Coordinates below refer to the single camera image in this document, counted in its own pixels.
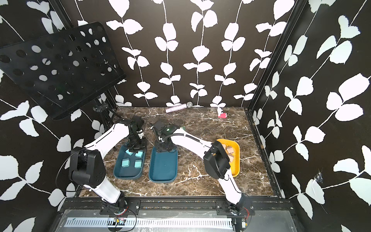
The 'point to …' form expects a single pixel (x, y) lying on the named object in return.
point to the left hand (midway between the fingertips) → (144, 148)
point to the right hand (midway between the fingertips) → (158, 148)
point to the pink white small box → (223, 115)
